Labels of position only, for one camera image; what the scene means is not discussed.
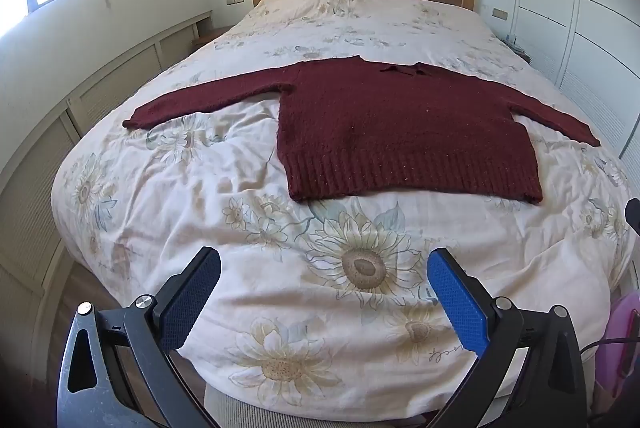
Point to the wooden nightstand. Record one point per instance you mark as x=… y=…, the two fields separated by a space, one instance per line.
x=210 y=35

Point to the floral white duvet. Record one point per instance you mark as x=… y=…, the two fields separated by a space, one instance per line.
x=250 y=233

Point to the maroon knit sweater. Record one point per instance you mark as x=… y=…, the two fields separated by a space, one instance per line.
x=390 y=128

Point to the low slatted wall cabinet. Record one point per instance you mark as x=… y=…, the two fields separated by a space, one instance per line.
x=125 y=73

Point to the pink plastic object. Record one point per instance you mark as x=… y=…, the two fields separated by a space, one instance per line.
x=625 y=333

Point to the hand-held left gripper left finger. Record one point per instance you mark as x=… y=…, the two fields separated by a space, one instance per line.
x=192 y=298

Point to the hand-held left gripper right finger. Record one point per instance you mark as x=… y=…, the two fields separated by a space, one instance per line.
x=457 y=298

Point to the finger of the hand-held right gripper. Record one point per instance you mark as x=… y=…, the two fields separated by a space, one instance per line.
x=634 y=213

